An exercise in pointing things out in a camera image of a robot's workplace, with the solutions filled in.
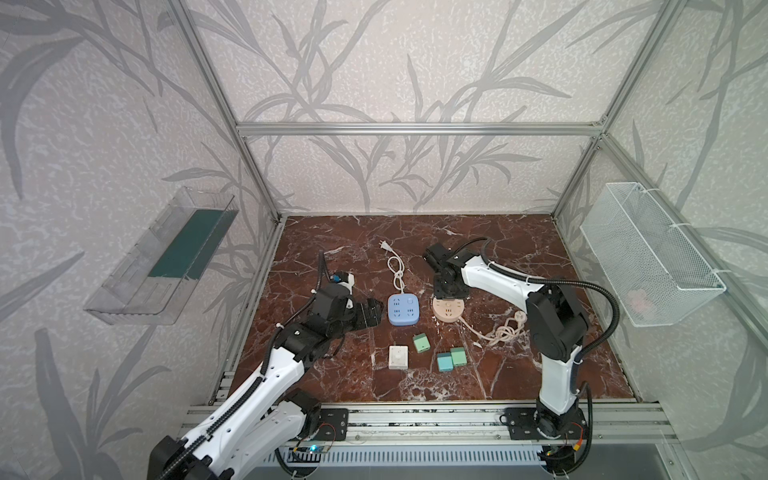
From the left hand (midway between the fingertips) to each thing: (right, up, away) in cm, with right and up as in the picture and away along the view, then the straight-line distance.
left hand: (375, 299), depth 79 cm
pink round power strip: (+21, -6, +12) cm, 25 cm away
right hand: (+21, 0, +16) cm, 26 cm away
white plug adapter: (+6, -17, +4) cm, 18 cm away
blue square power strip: (+7, -6, +12) cm, 16 cm away
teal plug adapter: (+19, -18, +4) cm, 27 cm away
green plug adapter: (+23, -17, +4) cm, 29 cm away
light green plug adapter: (+13, -14, +7) cm, 21 cm away
